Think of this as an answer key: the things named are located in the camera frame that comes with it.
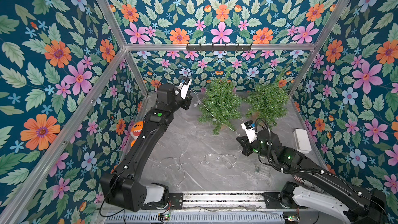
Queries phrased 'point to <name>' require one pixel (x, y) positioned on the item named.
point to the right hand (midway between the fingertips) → (239, 136)
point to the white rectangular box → (302, 140)
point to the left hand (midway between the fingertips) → (189, 90)
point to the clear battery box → (262, 170)
